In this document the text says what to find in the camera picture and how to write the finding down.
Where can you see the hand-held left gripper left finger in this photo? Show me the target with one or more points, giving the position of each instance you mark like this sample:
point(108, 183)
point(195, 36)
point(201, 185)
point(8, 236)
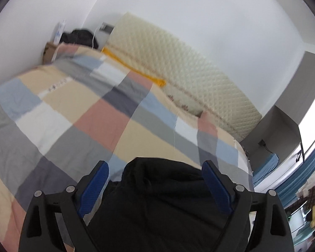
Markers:
point(93, 190)

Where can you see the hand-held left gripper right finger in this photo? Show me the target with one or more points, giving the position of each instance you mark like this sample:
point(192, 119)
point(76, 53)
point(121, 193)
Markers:
point(217, 190)

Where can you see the black puffer jacket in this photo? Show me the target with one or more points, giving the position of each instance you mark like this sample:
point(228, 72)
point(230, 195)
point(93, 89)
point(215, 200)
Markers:
point(160, 204)

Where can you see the blue towel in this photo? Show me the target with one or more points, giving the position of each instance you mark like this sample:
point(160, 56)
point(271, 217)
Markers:
point(266, 168)

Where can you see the checkered pastel quilt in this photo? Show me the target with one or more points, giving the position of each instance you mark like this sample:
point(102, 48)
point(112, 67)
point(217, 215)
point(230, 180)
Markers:
point(68, 115)

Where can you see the blue curtain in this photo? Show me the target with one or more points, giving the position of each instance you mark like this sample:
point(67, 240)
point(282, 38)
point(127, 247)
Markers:
point(304, 168)

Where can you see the floral cream pillow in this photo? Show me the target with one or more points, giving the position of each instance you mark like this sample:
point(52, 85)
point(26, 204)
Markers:
point(185, 105)

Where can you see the brown patterned hanging garment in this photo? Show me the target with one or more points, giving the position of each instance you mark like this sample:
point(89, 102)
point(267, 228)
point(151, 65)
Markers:
point(313, 195)

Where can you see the yellow pillow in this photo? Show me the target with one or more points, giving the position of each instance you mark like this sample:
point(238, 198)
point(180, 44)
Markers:
point(136, 69)

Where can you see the cream quilted headboard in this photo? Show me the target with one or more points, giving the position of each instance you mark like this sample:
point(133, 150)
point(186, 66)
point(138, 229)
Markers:
point(178, 63)

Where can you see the cardboard box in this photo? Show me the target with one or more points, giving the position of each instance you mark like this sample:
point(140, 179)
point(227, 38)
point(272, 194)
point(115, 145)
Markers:
point(50, 52)

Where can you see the black bag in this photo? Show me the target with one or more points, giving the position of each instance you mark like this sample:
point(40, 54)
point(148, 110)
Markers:
point(77, 38)

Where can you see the wall socket with charger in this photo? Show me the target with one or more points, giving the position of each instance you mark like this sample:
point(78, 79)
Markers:
point(106, 27)

